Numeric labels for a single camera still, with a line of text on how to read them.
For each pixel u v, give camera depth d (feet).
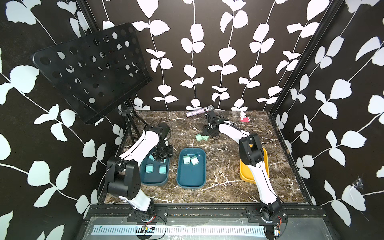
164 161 2.96
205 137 3.32
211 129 2.64
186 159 2.97
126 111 2.57
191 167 2.96
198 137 3.38
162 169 2.82
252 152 2.06
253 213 2.43
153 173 2.87
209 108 3.89
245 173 2.69
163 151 2.40
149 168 2.89
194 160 2.98
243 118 3.75
